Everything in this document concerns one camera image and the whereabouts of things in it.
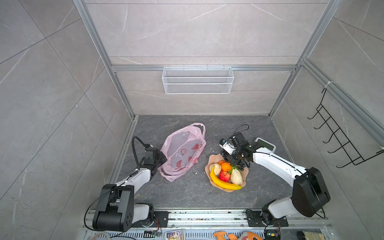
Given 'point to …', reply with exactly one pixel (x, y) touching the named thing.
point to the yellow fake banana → (226, 185)
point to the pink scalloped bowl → (214, 159)
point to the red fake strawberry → (224, 176)
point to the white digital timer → (266, 144)
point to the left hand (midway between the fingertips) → (162, 152)
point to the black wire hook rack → (337, 133)
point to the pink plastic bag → (182, 148)
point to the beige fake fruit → (217, 168)
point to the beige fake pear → (236, 177)
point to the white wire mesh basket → (198, 80)
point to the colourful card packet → (175, 235)
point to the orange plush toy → (219, 235)
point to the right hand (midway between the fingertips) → (230, 153)
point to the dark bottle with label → (308, 235)
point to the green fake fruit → (233, 167)
